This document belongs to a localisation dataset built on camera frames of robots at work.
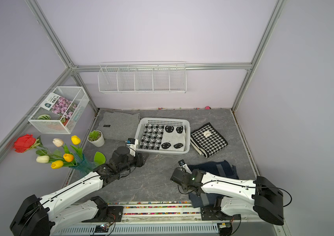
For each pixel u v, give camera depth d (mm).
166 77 1038
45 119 709
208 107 1239
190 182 575
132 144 724
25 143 594
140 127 983
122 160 631
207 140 966
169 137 974
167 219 736
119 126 1056
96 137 940
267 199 408
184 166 724
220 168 868
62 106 752
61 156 694
